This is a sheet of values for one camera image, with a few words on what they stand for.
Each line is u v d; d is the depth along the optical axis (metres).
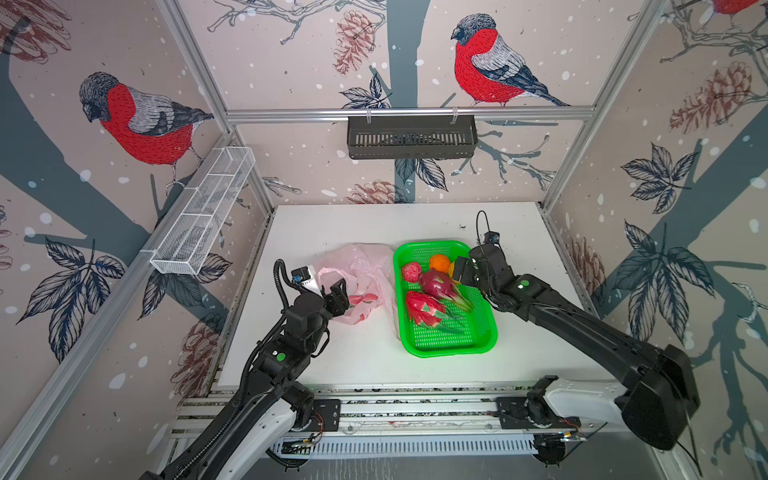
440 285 0.90
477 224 0.61
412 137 1.04
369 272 0.90
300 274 0.65
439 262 0.95
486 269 0.60
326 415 0.73
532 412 0.67
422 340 0.86
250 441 0.54
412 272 0.95
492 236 0.71
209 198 0.82
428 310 0.83
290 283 0.62
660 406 0.39
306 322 0.55
